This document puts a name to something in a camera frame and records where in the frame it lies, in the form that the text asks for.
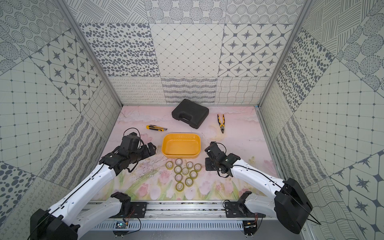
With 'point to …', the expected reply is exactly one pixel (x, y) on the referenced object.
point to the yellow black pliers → (223, 124)
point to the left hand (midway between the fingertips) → (149, 147)
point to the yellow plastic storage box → (181, 145)
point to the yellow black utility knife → (155, 127)
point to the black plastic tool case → (191, 113)
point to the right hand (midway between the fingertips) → (210, 165)
